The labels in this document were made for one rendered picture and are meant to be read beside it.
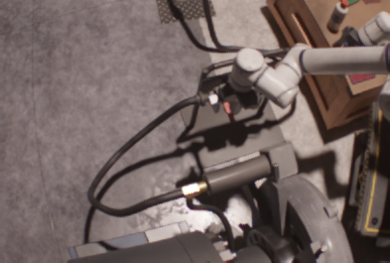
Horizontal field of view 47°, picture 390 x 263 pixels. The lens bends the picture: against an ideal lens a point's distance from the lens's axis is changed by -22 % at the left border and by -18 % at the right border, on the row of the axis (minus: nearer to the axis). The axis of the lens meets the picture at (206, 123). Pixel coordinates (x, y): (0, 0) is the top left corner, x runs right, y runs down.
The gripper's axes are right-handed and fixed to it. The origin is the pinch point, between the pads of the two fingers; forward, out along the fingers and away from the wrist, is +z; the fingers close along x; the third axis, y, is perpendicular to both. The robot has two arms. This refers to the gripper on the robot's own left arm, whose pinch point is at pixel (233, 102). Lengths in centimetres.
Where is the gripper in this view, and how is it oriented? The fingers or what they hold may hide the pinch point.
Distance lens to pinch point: 197.2
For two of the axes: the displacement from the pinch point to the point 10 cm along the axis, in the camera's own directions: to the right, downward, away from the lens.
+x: -9.3, 2.8, -2.3
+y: -3.4, -8.8, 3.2
